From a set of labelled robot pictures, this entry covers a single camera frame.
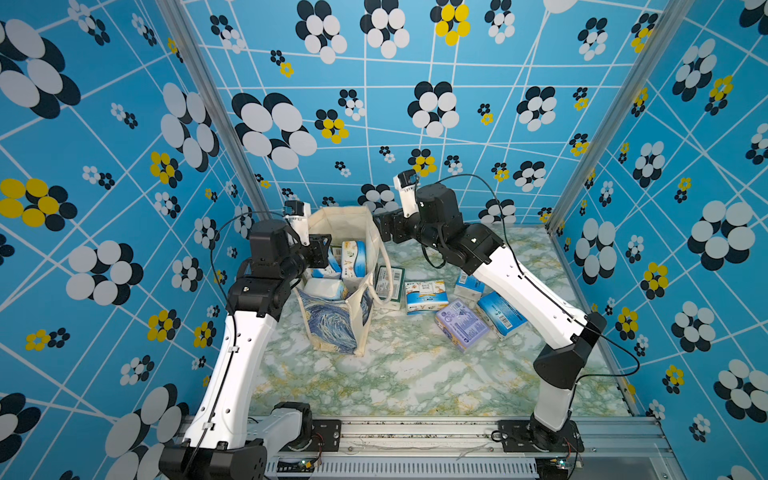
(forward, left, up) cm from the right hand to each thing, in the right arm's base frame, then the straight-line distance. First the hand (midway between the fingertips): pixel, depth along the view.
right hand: (393, 211), depth 71 cm
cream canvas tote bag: (-17, +15, -25) cm, 34 cm away
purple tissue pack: (-13, -19, -33) cm, 40 cm away
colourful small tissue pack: (-5, -9, -31) cm, 33 cm away
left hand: (-5, +15, -3) cm, 16 cm away
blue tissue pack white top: (-7, +18, -15) cm, 25 cm away
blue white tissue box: (-2, +11, -16) cm, 20 cm away
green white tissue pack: (+5, -1, -33) cm, 33 cm away
